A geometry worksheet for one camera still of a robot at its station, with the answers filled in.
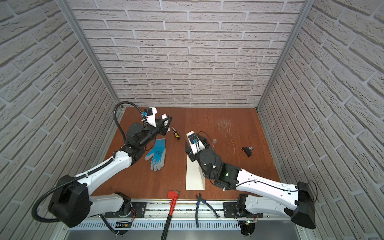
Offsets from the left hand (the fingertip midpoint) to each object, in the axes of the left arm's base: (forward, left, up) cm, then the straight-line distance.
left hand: (171, 116), depth 74 cm
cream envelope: (-22, -12, -30) cm, 40 cm away
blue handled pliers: (-33, -14, -30) cm, 47 cm away
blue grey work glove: (-6, +11, -30) cm, 33 cm away
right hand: (-12, -11, -1) cm, 16 cm away
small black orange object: (-6, -47, -29) cm, 56 cm away
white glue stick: (-2, +3, +1) cm, 4 cm away
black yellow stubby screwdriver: (+9, +1, -28) cm, 29 cm away
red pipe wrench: (-30, +1, -30) cm, 42 cm away
